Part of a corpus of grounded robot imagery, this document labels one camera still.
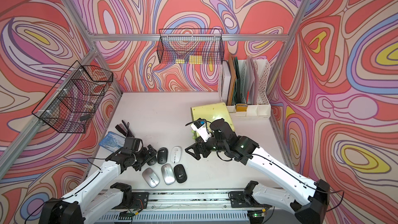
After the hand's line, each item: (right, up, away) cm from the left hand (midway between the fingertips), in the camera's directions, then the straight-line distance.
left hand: (153, 156), depth 85 cm
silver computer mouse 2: (+10, -8, -5) cm, 13 cm away
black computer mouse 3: (+16, -8, -5) cm, 18 cm away
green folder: (+48, +37, +6) cm, 61 cm away
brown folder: (+45, +41, +2) cm, 61 cm away
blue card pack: (-27, +6, +7) cm, 28 cm away
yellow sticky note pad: (+23, +56, +6) cm, 61 cm away
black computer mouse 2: (+5, 0, +1) cm, 5 cm away
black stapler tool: (-23, +13, +13) cm, 29 cm away
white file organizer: (+55, +41, +16) cm, 70 cm away
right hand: (+23, +9, -18) cm, 31 cm away
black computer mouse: (0, -3, -1) cm, 3 cm away
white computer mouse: (+13, +1, +1) cm, 13 cm away
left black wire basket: (-37, +28, -12) cm, 48 cm away
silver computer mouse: (+1, -9, -7) cm, 11 cm away
